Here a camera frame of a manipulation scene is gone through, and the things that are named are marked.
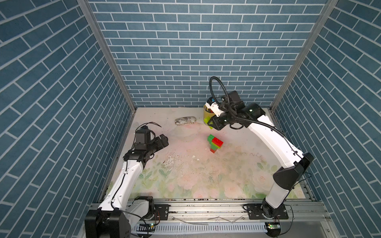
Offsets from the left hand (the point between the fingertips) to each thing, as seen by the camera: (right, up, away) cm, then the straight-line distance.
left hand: (165, 140), depth 82 cm
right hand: (+25, +10, -7) cm, 28 cm away
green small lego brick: (+28, -5, +7) cm, 29 cm away
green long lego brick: (+26, +1, +6) cm, 27 cm away
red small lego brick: (+28, -9, +13) cm, 32 cm away
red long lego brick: (+30, -2, +4) cm, 30 cm away
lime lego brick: (+23, +11, -9) cm, 27 cm away
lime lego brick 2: (+28, -3, +7) cm, 29 cm away
